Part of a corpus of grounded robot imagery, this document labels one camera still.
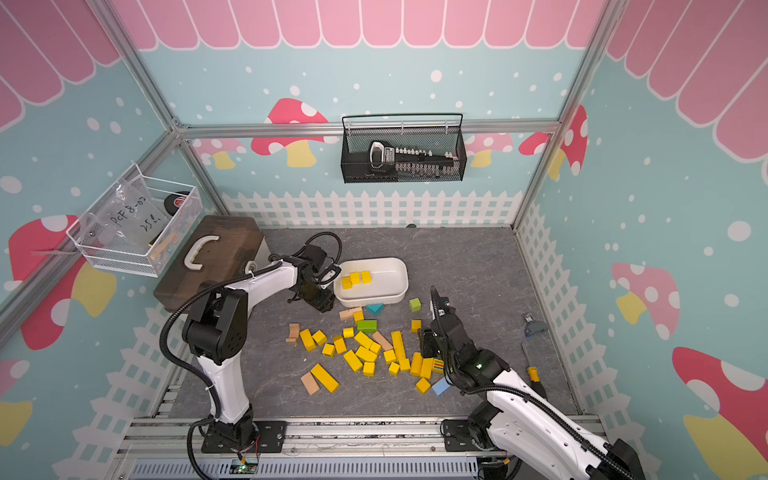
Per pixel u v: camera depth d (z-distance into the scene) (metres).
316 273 0.83
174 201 0.81
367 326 0.92
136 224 0.71
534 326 0.92
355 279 1.03
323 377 0.83
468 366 0.57
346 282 1.02
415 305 0.97
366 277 1.05
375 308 0.96
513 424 0.60
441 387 0.81
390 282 1.03
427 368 0.84
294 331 0.92
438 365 0.83
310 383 0.82
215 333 0.52
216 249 0.91
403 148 0.92
